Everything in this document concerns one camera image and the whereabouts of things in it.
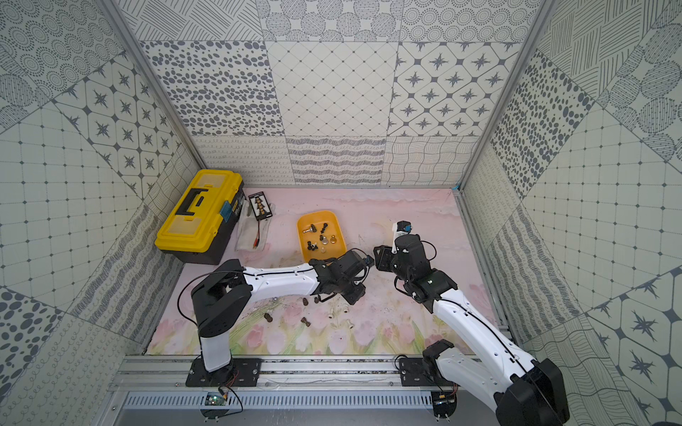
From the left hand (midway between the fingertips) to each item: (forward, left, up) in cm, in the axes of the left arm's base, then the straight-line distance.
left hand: (365, 286), depth 86 cm
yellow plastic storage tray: (+22, +17, -2) cm, 28 cm away
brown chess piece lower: (-10, +19, -5) cm, 22 cm away
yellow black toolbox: (+13, +56, +13) cm, 59 cm away
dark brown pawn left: (-10, +31, -3) cm, 32 cm away
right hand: (+6, -4, +12) cm, 14 cm away
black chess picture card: (+35, +45, -1) cm, 57 cm away
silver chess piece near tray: (+25, +21, -2) cm, 33 cm away
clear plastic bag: (+23, +45, -3) cm, 51 cm away
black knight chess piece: (+28, +16, -4) cm, 32 cm away
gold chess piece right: (+20, +12, -3) cm, 24 cm away
